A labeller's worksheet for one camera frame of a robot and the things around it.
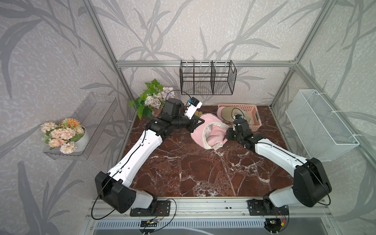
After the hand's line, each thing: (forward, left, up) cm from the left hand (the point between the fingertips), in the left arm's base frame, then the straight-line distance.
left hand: (202, 120), depth 70 cm
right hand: (+7, -17, -19) cm, 26 cm away
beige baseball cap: (+27, -21, -26) cm, 43 cm away
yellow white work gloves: (+3, +2, +2) cm, 4 cm away
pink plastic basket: (+34, -41, -29) cm, 61 cm away
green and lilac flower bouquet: (+17, +28, -2) cm, 33 cm away
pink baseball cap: (+4, -7, -18) cm, 20 cm away
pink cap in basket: (+26, -14, -23) cm, 38 cm away
